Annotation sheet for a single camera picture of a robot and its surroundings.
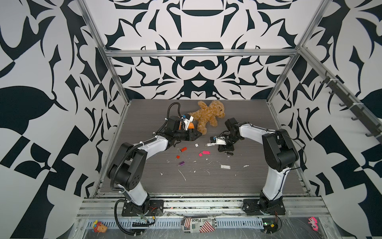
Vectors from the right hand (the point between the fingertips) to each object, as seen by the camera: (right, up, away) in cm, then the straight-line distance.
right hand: (220, 143), depth 97 cm
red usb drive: (-24, -3, -3) cm, 24 cm away
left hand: (-15, +9, -10) cm, 20 cm away
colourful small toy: (-60, -32, -30) cm, 74 cm away
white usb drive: (-7, 0, -3) cm, 8 cm away
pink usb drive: (-9, -5, -3) cm, 11 cm away
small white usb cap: (-15, -1, -1) cm, 15 cm away
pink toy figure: (+38, -32, -27) cm, 57 cm away
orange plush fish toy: (-19, +11, -1) cm, 22 cm away
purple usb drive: (-25, -10, -8) cm, 28 cm away
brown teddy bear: (-5, +20, +7) cm, 22 cm away
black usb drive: (+4, -5, -5) cm, 8 cm away
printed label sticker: (-15, -31, -29) cm, 45 cm away
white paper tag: (+1, -12, -10) cm, 15 cm away
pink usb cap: (-13, -6, -5) cm, 15 cm away
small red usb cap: (-27, -7, -5) cm, 28 cm away
